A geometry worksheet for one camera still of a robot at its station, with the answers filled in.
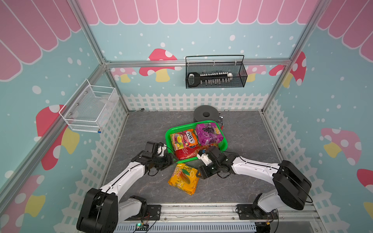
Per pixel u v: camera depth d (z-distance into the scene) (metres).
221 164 0.65
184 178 0.81
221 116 1.15
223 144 0.92
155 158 0.73
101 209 0.40
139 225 0.73
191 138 0.94
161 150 0.82
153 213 0.75
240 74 0.94
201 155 0.78
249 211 0.74
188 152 0.90
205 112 1.13
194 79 0.90
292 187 0.43
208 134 0.91
